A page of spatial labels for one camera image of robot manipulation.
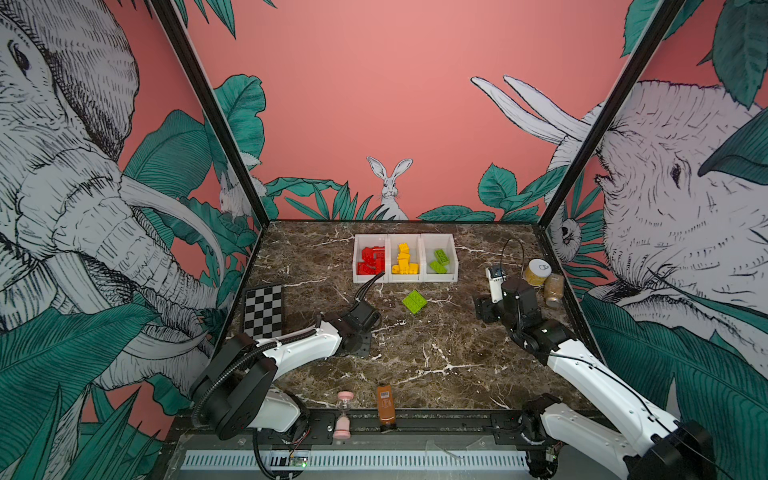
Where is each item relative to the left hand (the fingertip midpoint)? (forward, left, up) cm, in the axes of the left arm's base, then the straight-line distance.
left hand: (362, 339), depth 88 cm
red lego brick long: (+24, 0, +2) cm, 24 cm away
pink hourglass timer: (-23, +4, 0) cm, 23 cm away
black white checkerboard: (+8, +31, +2) cm, 32 cm away
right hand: (+7, -35, +15) cm, 39 cm away
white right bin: (+36, -25, +1) cm, 44 cm away
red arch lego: (+24, -5, +3) cm, 25 cm away
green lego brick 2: (+27, -27, -2) cm, 38 cm away
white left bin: (+40, -2, -1) cm, 40 cm away
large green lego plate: (+13, -17, -2) cm, 22 cm away
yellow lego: (+25, -14, +4) cm, 29 cm away
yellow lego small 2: (+32, -15, +1) cm, 35 cm away
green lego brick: (+31, -28, 0) cm, 42 cm away
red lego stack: (+32, -4, 0) cm, 32 cm away
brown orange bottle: (-19, -7, +2) cm, 20 cm away
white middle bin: (+32, -19, +1) cm, 37 cm away
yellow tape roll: (+21, -60, +3) cm, 63 cm away
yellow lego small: (+24, -18, +2) cm, 30 cm away
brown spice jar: (+14, -63, +3) cm, 65 cm away
